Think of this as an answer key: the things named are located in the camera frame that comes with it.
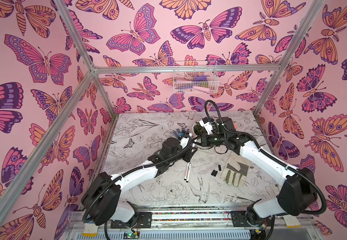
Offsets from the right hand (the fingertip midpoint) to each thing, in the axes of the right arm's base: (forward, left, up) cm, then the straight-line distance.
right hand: (193, 139), depth 77 cm
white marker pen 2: (-9, +2, -23) cm, 24 cm away
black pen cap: (-4, -18, -24) cm, 30 cm away
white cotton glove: (-32, -48, -24) cm, 63 cm away
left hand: (-3, -3, -3) cm, 5 cm away
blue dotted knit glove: (-3, +6, +8) cm, 10 cm away
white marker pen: (-8, +3, -23) cm, 24 cm away
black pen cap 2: (-8, -15, -24) cm, 29 cm away
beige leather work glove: (-5, -27, -23) cm, 36 cm away
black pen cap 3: (-7, -13, -24) cm, 28 cm away
